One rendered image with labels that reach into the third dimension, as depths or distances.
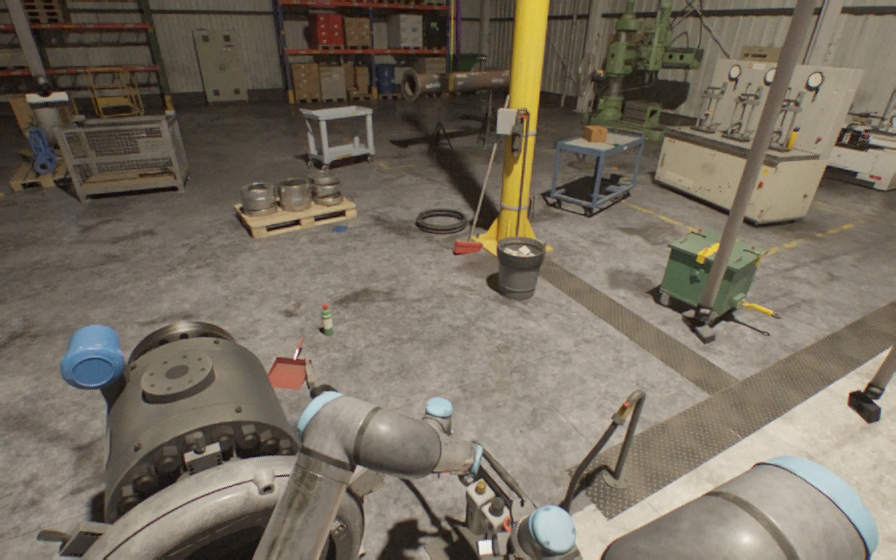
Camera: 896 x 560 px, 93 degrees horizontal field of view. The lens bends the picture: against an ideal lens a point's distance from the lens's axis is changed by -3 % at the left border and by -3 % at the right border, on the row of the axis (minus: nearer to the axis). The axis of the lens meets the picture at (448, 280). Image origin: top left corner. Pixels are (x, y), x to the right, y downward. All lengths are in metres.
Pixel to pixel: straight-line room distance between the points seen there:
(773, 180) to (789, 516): 5.72
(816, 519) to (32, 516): 2.82
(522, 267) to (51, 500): 3.07
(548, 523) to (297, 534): 0.49
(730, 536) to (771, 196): 5.85
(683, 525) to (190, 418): 1.35
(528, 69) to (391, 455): 3.64
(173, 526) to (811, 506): 1.14
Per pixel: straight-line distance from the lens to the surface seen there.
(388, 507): 2.28
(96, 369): 1.79
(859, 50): 11.29
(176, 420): 1.58
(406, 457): 0.88
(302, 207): 5.30
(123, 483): 1.62
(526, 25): 4.13
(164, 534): 1.25
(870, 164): 9.63
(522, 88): 4.14
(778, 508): 0.54
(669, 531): 0.52
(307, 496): 0.91
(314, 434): 0.92
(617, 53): 12.43
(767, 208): 6.29
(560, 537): 1.04
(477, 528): 1.88
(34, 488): 3.01
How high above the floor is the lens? 1.89
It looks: 29 degrees down
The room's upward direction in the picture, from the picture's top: 1 degrees clockwise
